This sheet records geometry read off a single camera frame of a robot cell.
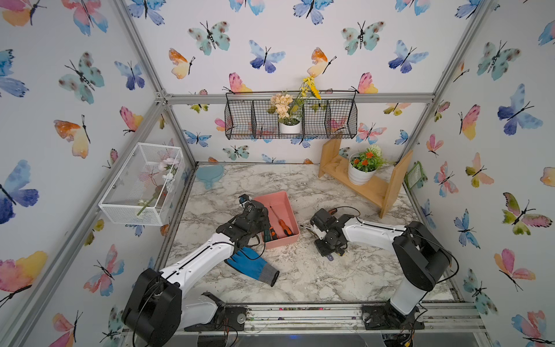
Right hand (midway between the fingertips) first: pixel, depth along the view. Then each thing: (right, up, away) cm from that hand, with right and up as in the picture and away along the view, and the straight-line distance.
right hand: (324, 247), depth 90 cm
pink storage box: (-18, +11, +9) cm, 23 cm away
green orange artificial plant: (+18, +36, -1) cm, 40 cm away
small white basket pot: (-16, +49, +1) cm, 52 cm away
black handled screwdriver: (-24, +4, +1) cm, 24 cm away
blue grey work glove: (-30, -4, -5) cm, 31 cm away
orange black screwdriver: (+6, +13, +11) cm, 18 cm away
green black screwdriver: (-21, +5, +3) cm, 22 cm away
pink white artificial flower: (-56, +32, -14) cm, 66 cm away
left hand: (-22, +13, -4) cm, 26 cm away
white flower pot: (+16, +29, +7) cm, 34 cm away
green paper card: (+50, +31, +21) cm, 62 cm away
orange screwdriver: (-15, +6, +3) cm, 17 cm away
